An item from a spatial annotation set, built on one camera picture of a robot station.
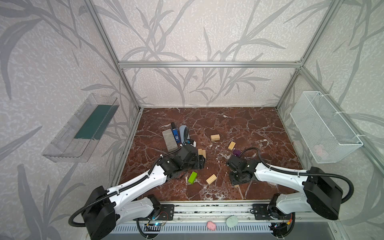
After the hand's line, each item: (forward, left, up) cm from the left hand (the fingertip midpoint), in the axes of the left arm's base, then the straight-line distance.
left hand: (203, 156), depth 79 cm
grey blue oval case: (+24, +15, -11) cm, 30 cm away
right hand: (-6, -17, -12) cm, 22 cm away
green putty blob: (-28, -14, -10) cm, 33 cm away
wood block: (+9, +2, -11) cm, 15 cm away
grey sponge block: (+16, +22, -10) cm, 28 cm away
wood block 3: (+19, -8, -12) cm, 24 cm away
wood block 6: (-11, -19, -12) cm, 25 cm away
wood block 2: (+8, -1, -13) cm, 15 cm away
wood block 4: (+15, -19, -14) cm, 28 cm away
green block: (-7, +6, -12) cm, 15 cm away
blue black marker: (+22, +19, -11) cm, 31 cm away
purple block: (+10, -23, -15) cm, 29 cm away
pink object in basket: (0, -58, +8) cm, 58 cm away
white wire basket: (-1, -52, +21) cm, 56 cm away
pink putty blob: (-30, -4, -10) cm, 31 cm away
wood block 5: (-8, -5, -13) cm, 16 cm away
